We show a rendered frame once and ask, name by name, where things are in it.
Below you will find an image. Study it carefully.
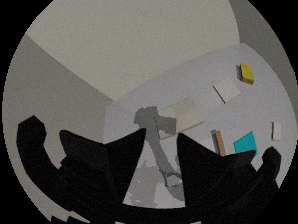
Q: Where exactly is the yellow rectangular block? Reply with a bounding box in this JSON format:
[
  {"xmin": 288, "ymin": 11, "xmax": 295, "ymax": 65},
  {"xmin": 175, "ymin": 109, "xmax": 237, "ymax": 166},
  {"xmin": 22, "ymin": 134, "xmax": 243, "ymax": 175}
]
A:
[{"xmin": 239, "ymin": 63, "xmax": 254, "ymax": 85}]

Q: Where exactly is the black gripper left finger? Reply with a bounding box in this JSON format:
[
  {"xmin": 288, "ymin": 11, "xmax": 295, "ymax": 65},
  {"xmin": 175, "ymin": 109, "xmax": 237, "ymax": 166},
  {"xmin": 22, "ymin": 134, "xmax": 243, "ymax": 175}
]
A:
[{"xmin": 60, "ymin": 128, "xmax": 146, "ymax": 204}]

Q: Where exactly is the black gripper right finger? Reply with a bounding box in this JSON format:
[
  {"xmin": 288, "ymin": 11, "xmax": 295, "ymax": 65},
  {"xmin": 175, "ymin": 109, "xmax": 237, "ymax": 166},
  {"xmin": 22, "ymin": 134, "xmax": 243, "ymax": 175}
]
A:
[{"xmin": 176, "ymin": 132, "xmax": 257, "ymax": 206}]

